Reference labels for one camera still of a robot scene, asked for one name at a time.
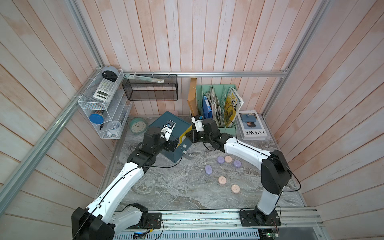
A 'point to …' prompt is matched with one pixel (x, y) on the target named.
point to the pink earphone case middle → (222, 180)
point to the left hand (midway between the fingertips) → (169, 134)
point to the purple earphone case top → (220, 159)
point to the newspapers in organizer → (216, 110)
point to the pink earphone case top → (228, 159)
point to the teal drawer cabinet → (182, 132)
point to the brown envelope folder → (192, 98)
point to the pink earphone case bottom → (235, 188)
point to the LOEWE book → (251, 126)
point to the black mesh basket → (150, 87)
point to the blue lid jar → (96, 118)
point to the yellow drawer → (183, 136)
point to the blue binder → (207, 110)
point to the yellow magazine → (233, 105)
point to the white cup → (113, 127)
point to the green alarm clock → (138, 125)
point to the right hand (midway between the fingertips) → (185, 134)
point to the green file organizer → (221, 91)
